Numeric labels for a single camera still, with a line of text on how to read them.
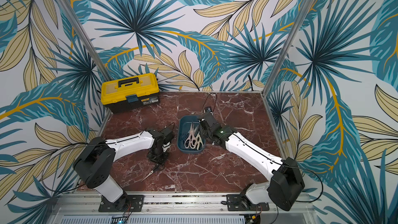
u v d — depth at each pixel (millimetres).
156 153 731
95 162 453
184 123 1005
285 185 403
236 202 743
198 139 925
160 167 837
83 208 720
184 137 927
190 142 882
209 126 596
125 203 678
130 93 975
